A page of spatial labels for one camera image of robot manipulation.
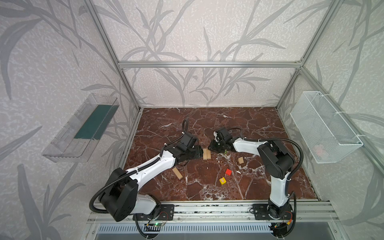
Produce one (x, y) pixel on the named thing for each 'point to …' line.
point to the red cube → (228, 172)
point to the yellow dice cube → (222, 180)
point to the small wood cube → (240, 160)
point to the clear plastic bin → (79, 133)
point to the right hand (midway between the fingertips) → (208, 143)
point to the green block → (225, 152)
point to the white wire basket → (329, 138)
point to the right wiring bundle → (279, 229)
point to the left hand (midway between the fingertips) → (202, 148)
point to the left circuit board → (156, 224)
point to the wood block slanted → (209, 154)
